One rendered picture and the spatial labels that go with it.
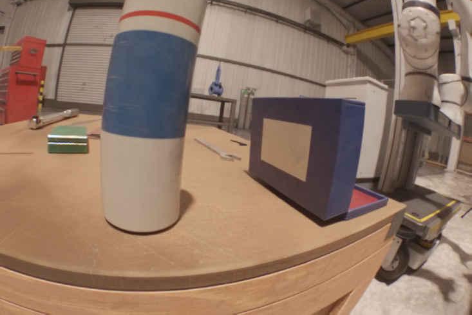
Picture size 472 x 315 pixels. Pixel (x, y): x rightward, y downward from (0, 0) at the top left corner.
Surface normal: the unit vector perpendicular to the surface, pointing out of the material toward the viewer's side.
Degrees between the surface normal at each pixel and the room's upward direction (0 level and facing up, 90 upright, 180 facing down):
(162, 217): 90
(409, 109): 90
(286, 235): 0
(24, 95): 90
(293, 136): 96
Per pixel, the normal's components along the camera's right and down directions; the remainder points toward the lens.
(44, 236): 0.14, -0.98
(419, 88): -0.66, -0.40
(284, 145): -0.92, 0.02
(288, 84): 0.29, 0.15
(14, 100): 0.96, 0.17
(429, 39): -0.73, 0.14
